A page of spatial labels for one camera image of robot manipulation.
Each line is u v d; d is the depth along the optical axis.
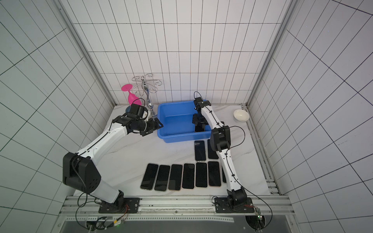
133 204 0.73
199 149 0.93
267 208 0.66
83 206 0.75
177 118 1.04
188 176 0.82
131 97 0.97
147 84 0.95
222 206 0.73
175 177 0.82
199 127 1.09
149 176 0.84
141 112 0.68
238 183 0.66
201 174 0.82
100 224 1.07
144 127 0.72
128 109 1.14
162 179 0.82
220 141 0.69
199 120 0.92
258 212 0.70
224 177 0.70
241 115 1.09
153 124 0.74
